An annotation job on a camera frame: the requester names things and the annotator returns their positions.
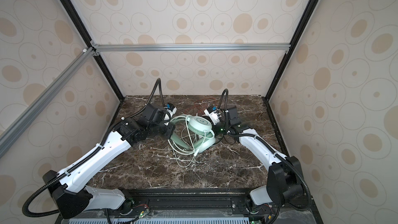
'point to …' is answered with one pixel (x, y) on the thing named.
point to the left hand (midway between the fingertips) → (178, 126)
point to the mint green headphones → (200, 126)
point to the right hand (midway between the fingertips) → (203, 128)
